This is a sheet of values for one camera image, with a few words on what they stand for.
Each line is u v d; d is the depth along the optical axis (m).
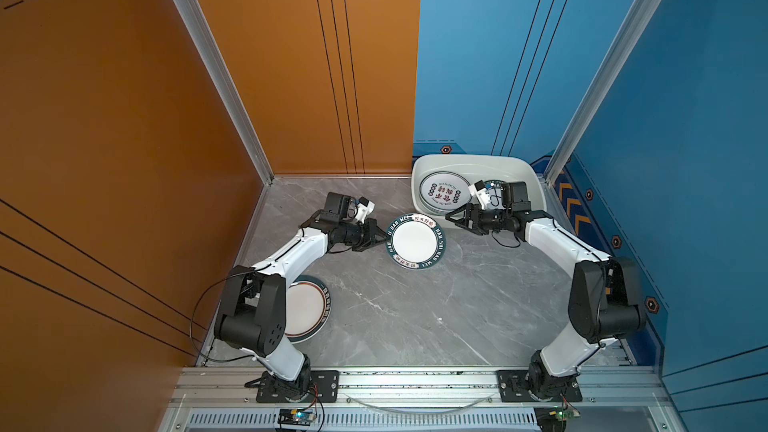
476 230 0.81
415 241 0.86
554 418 0.70
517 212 0.72
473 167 1.21
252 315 0.45
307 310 0.87
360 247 0.79
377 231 0.83
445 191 1.11
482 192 0.83
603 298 0.45
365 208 0.83
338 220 0.71
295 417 0.71
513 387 0.72
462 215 0.80
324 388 0.74
